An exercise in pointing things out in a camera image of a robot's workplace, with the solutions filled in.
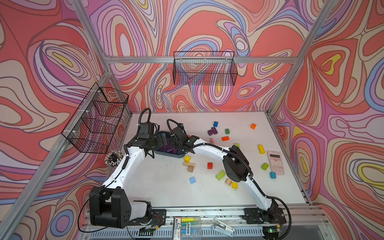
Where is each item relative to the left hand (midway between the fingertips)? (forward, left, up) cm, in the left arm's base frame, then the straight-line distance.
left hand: (160, 140), depth 85 cm
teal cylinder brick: (-15, -66, -14) cm, 69 cm away
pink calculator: (-6, -70, -14) cm, 72 cm away
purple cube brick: (+19, -34, -14) cm, 42 cm away
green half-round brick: (+18, -44, -14) cm, 49 cm away
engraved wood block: (-8, -15, -14) cm, 22 cm away
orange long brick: (+13, -42, -16) cm, 47 cm away
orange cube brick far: (+23, -64, -14) cm, 70 cm away
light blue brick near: (-17, -19, -17) cm, 30 cm away
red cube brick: (-10, -29, -13) cm, 33 cm away
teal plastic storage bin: (+1, -2, -13) cm, 13 cm away
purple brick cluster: (+17, -31, -15) cm, 39 cm away
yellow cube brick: (-5, -15, -14) cm, 21 cm away
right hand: (+4, -6, -10) cm, 12 cm away
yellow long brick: (+2, -64, -13) cm, 65 cm away
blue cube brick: (+24, -36, -13) cm, 45 cm away
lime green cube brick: (+6, -49, -14) cm, 51 cm away
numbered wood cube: (-11, -17, -14) cm, 25 cm away
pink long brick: (+9, -32, -14) cm, 36 cm away
